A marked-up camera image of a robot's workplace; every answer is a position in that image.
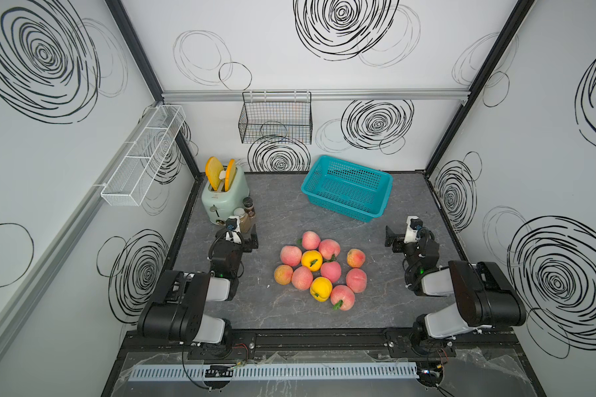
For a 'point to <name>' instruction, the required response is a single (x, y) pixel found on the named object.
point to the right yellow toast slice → (230, 174)
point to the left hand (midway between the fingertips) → (240, 225)
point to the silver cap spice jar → (245, 220)
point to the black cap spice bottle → (249, 208)
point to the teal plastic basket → (348, 188)
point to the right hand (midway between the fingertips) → (403, 227)
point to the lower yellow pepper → (321, 289)
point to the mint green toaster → (219, 206)
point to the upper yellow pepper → (312, 260)
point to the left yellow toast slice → (213, 169)
